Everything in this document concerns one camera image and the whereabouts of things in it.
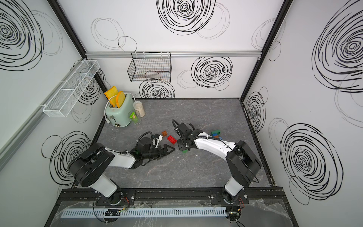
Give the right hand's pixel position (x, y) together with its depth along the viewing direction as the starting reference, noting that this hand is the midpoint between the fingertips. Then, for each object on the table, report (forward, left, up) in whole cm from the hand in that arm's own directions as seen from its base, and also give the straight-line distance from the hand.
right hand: (183, 145), depth 87 cm
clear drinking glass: (+20, +37, -2) cm, 42 cm away
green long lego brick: (-7, -1, +7) cm, 10 cm away
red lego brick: (+6, +7, -4) cm, 10 cm away
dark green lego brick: (+14, -23, -5) cm, 27 cm away
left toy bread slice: (+31, +49, +16) cm, 60 cm away
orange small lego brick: (+11, +13, -4) cm, 18 cm away
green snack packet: (+22, +37, +1) cm, 43 cm away
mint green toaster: (+17, +45, +6) cm, 48 cm away
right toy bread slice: (+25, +42, +16) cm, 51 cm away
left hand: (-4, +7, -1) cm, 8 cm away
